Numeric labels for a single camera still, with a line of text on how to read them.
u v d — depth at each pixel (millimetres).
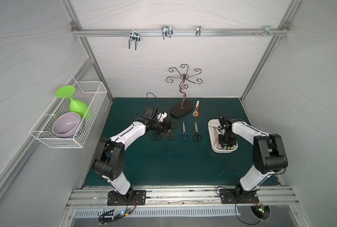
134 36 783
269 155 477
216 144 931
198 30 792
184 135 967
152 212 702
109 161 454
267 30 765
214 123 991
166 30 761
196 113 1111
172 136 967
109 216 689
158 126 762
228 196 735
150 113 717
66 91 582
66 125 618
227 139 789
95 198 749
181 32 788
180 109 1113
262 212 713
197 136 979
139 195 749
